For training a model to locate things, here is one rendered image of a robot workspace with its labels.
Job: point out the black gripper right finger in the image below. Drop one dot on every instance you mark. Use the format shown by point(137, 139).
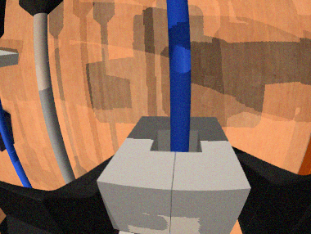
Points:
point(278, 201)

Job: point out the dark blue box with red arrow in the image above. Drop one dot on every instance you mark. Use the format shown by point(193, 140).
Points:
point(7, 115)

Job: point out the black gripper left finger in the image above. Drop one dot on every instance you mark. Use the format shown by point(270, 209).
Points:
point(76, 208)

